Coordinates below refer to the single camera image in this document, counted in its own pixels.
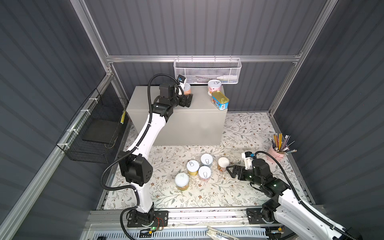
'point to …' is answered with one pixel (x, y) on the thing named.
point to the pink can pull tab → (204, 173)
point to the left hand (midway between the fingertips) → (183, 90)
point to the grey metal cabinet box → (201, 124)
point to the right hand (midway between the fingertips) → (234, 169)
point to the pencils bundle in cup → (280, 145)
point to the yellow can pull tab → (192, 167)
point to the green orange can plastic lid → (182, 181)
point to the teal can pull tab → (206, 160)
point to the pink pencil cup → (278, 156)
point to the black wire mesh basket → (94, 134)
